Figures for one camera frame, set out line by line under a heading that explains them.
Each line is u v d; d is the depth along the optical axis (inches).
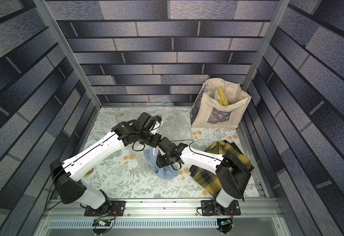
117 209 28.9
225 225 28.5
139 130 22.0
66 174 16.1
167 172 30.7
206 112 38.3
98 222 28.0
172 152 25.2
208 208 28.8
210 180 31.3
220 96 38.0
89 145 36.1
